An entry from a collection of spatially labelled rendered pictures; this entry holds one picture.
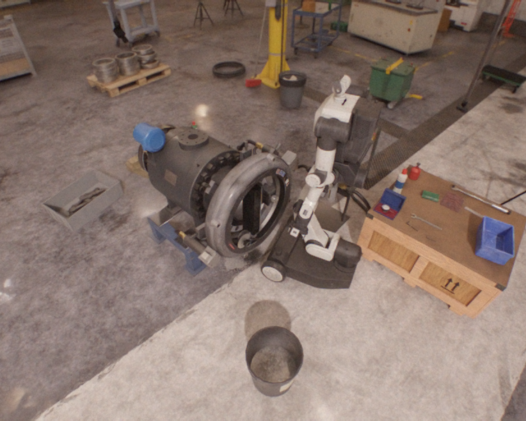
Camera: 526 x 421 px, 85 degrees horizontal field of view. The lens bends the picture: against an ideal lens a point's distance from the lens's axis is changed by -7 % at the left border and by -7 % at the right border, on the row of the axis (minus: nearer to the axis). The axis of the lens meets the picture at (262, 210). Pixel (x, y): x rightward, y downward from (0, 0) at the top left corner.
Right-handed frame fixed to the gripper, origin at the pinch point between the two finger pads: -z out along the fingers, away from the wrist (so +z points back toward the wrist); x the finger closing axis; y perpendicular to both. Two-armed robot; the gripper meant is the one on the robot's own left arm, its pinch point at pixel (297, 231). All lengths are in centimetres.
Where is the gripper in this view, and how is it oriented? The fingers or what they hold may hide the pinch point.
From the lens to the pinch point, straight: 198.1
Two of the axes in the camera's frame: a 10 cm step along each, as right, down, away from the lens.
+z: 1.8, -6.4, -7.5
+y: -4.3, 6.4, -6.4
